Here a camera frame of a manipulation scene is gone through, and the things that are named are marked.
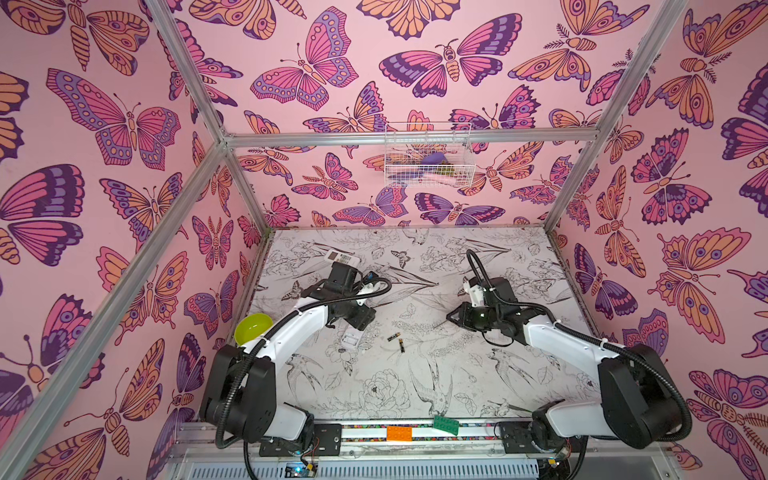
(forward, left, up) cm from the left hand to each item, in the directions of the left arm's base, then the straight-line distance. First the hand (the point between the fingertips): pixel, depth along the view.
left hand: (365, 306), depth 87 cm
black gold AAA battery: (-8, -10, -10) cm, 16 cm away
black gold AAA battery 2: (-5, -8, -10) cm, 14 cm away
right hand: (-2, -24, -1) cm, 24 cm away
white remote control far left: (+26, +14, -8) cm, 30 cm away
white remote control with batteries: (-6, +5, -8) cm, 11 cm away
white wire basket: (+43, -20, +23) cm, 52 cm away
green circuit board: (-38, +15, -12) cm, 43 cm away
